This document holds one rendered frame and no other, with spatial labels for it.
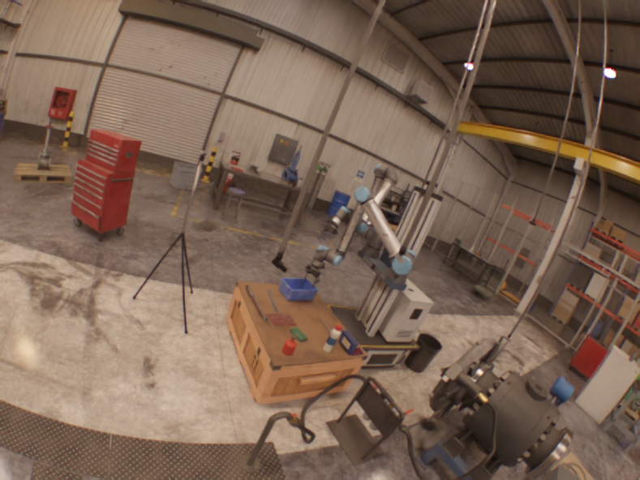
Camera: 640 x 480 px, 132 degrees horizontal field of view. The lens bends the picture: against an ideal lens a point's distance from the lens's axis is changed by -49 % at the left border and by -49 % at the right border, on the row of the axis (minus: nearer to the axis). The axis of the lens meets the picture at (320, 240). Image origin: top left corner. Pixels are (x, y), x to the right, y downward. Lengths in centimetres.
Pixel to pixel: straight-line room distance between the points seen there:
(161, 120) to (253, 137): 298
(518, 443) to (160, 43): 1046
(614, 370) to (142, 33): 1348
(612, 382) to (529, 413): 383
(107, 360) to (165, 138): 763
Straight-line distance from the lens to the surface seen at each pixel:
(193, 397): 204
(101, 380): 209
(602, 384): 587
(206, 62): 913
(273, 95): 920
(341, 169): 1013
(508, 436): 216
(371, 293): 279
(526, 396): 220
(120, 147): 334
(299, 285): 264
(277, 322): 207
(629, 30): 869
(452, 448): 231
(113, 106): 953
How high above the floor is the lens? 166
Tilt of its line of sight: 15 degrees down
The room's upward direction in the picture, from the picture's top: 22 degrees clockwise
